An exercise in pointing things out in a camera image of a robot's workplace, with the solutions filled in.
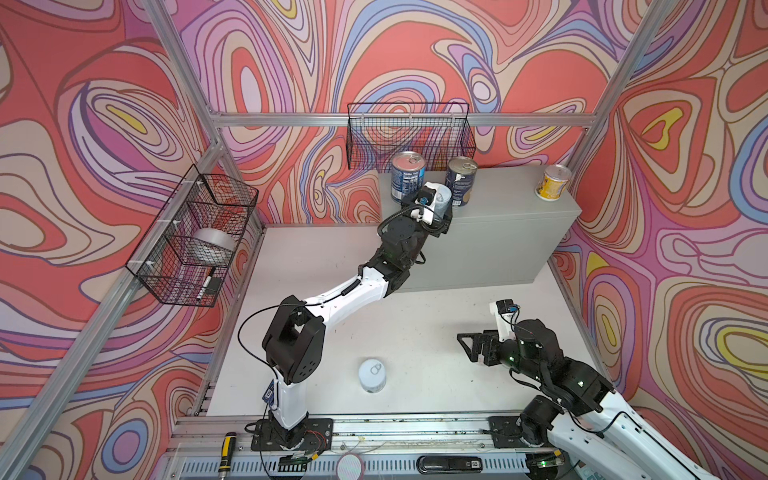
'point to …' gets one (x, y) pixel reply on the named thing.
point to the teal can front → (372, 375)
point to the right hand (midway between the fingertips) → (473, 342)
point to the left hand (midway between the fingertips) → (439, 191)
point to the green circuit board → (293, 463)
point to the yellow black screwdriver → (228, 449)
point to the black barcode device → (450, 464)
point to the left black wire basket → (199, 200)
